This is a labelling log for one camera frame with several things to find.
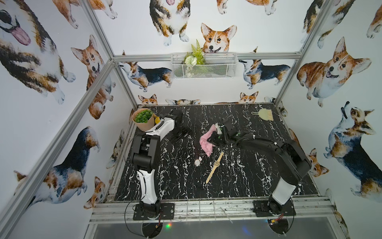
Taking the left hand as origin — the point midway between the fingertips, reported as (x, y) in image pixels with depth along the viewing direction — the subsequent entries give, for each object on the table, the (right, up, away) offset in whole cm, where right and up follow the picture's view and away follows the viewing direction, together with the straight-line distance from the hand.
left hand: (190, 136), depth 95 cm
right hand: (+9, -1, -7) cm, 12 cm away
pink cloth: (+10, -4, -8) cm, 13 cm away
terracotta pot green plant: (-30, +12, 0) cm, 32 cm away
